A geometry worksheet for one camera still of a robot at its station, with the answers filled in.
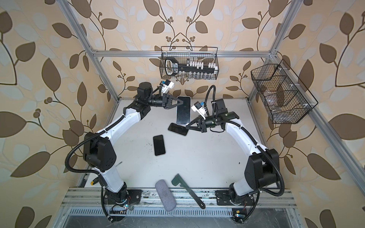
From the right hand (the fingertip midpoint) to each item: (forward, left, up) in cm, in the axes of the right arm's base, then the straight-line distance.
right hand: (188, 128), depth 72 cm
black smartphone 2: (+13, +6, -20) cm, 25 cm away
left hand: (+8, +2, +11) cm, 14 cm away
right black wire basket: (+11, -52, +9) cm, 54 cm away
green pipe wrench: (-18, +6, -25) cm, 31 cm away
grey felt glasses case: (-26, +12, -22) cm, 36 cm away
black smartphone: (+6, +20, -29) cm, 36 cm away
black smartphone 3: (+6, +2, +7) cm, 9 cm away
